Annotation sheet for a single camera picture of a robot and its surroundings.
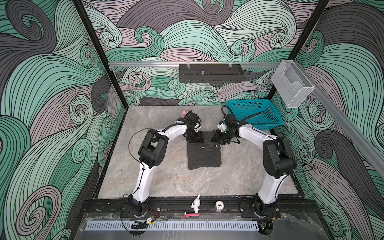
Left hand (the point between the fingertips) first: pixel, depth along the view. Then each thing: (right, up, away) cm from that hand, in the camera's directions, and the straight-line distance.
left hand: (202, 140), depth 95 cm
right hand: (+7, +1, -3) cm, 7 cm away
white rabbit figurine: (-5, -28, -22) cm, 36 cm away
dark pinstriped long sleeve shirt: (+1, -9, -3) cm, 9 cm away
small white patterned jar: (+6, -27, -26) cm, 38 cm away
